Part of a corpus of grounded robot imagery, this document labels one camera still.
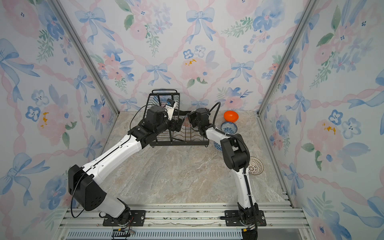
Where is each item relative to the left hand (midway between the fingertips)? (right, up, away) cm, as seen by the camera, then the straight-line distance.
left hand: (176, 113), depth 77 cm
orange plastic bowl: (+37, +1, +37) cm, 52 cm away
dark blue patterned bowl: (+25, -20, +23) cm, 39 cm away
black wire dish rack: (+4, -13, +26) cm, 30 cm away
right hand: (+3, +4, +22) cm, 22 cm away
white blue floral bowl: (+35, -7, +32) cm, 48 cm away
